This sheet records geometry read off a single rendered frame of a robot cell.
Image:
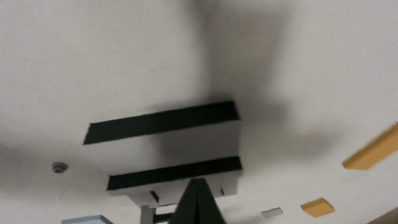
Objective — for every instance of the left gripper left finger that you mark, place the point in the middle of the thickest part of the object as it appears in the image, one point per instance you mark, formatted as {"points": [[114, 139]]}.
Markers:
{"points": [[186, 209]]}

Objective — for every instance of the orange flat plate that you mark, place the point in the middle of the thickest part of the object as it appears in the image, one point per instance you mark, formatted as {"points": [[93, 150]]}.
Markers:
{"points": [[318, 208], [375, 154]]}

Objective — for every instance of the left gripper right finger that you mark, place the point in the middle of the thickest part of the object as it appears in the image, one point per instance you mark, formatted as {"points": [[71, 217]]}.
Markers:
{"points": [[208, 211]]}

